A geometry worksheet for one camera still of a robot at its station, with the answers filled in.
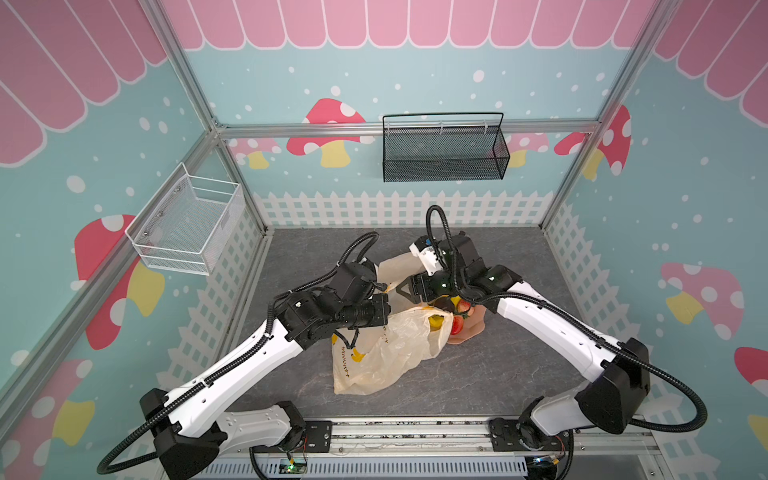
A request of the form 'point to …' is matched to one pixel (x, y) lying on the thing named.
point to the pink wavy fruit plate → (472, 325)
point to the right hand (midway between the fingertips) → (405, 285)
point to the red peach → (458, 323)
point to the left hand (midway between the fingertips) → (390, 316)
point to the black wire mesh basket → (444, 154)
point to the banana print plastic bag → (384, 357)
